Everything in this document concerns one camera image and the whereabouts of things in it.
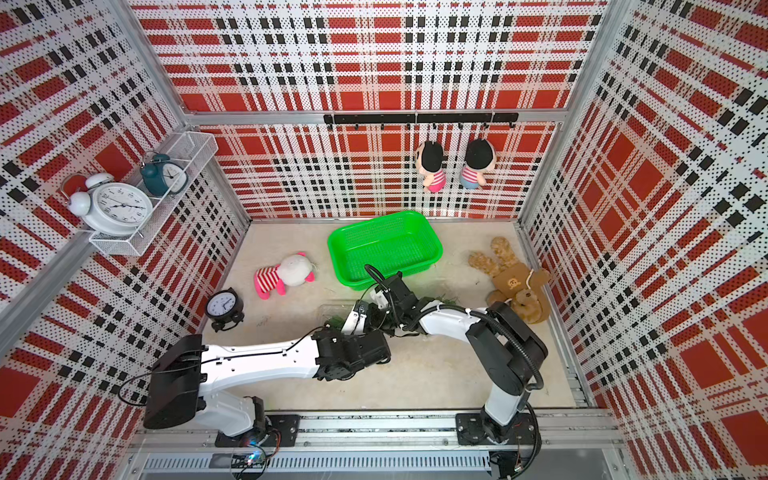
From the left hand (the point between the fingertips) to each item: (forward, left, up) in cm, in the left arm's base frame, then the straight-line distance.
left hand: (354, 331), depth 80 cm
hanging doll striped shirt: (+48, -38, +22) cm, 65 cm away
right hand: (+2, -1, -2) cm, 3 cm away
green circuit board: (-28, +23, -9) cm, 37 cm away
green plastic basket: (+39, -14, -9) cm, 42 cm away
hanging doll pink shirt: (+46, -22, +21) cm, 56 cm away
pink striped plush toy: (+23, +23, -3) cm, 33 cm away
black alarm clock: (+11, +43, -7) cm, 45 cm away
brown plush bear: (+17, -49, -3) cm, 52 cm away
